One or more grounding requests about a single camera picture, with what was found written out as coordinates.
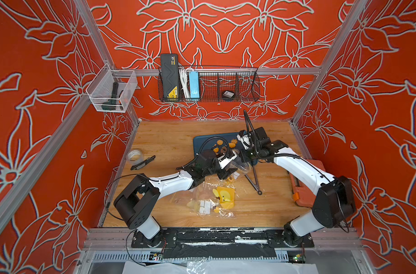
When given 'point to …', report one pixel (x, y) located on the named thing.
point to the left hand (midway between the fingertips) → (233, 161)
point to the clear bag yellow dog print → (234, 176)
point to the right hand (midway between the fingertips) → (236, 153)
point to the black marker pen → (143, 163)
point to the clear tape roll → (134, 157)
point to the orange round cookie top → (220, 142)
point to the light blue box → (194, 87)
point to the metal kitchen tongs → (256, 186)
